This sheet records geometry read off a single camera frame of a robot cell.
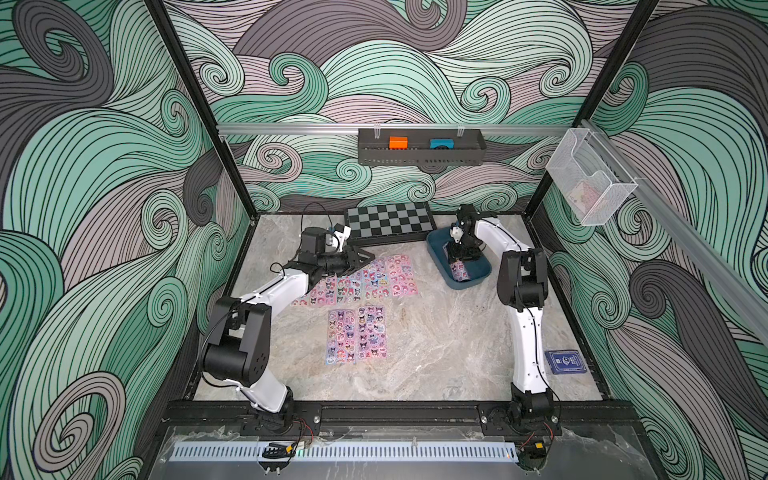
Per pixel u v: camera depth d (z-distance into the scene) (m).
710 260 0.56
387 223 1.13
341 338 0.88
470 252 0.94
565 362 0.81
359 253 0.80
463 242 0.92
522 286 0.63
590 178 0.76
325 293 0.98
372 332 0.88
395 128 0.92
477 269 1.01
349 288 0.98
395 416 0.74
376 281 1.00
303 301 0.95
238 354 0.45
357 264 0.79
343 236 0.82
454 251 0.96
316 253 0.71
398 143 0.93
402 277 1.01
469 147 0.93
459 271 1.00
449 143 0.94
